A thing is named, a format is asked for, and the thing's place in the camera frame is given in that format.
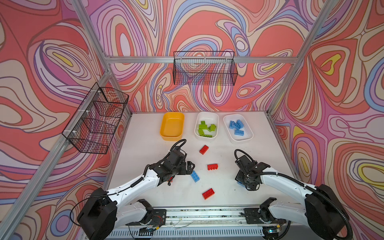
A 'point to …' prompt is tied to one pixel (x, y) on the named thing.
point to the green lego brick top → (208, 136)
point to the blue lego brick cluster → (195, 176)
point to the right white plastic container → (248, 134)
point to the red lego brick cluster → (171, 178)
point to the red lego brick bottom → (208, 193)
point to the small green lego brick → (212, 127)
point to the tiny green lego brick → (202, 122)
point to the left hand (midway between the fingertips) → (187, 165)
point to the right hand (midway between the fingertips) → (242, 184)
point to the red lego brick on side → (212, 167)
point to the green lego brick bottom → (203, 126)
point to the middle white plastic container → (210, 118)
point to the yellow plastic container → (172, 126)
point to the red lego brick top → (204, 149)
